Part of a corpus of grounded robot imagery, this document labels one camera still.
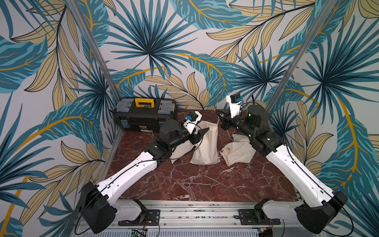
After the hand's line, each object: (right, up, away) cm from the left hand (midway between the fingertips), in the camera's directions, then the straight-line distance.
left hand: (203, 125), depth 67 cm
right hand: (+1, +4, -4) cm, 6 cm away
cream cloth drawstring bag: (+3, -15, +17) cm, 23 cm away
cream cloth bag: (+22, -15, +17) cm, 31 cm away
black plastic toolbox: (-36, +7, +27) cm, 46 cm away
